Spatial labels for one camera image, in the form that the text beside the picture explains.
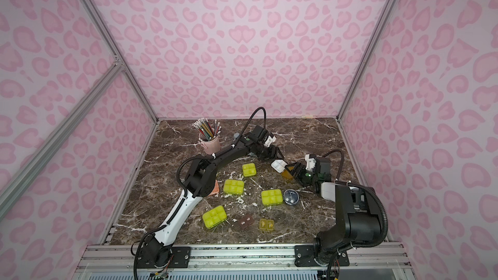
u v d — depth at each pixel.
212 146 0.98
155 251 0.64
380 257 0.73
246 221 0.80
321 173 0.74
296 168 0.84
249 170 0.98
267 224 0.80
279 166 0.98
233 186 0.92
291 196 0.88
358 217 0.46
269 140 0.95
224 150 0.72
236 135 1.05
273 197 0.88
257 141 0.87
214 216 0.82
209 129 1.01
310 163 0.87
